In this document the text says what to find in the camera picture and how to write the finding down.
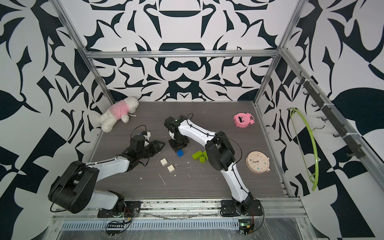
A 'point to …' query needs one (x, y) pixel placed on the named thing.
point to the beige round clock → (257, 162)
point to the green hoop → (317, 177)
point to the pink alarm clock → (243, 120)
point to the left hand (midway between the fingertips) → (162, 142)
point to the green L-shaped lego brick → (202, 155)
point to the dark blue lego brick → (180, 153)
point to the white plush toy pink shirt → (121, 110)
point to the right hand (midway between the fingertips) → (177, 147)
